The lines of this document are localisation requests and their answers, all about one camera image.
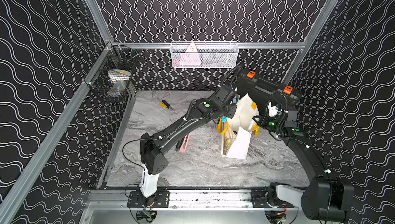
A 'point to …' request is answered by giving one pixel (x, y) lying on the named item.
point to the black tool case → (259, 90)
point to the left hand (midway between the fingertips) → (232, 103)
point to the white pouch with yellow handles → (235, 130)
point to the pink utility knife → (185, 143)
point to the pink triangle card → (191, 59)
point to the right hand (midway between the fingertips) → (254, 116)
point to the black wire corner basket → (111, 76)
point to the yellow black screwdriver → (165, 105)
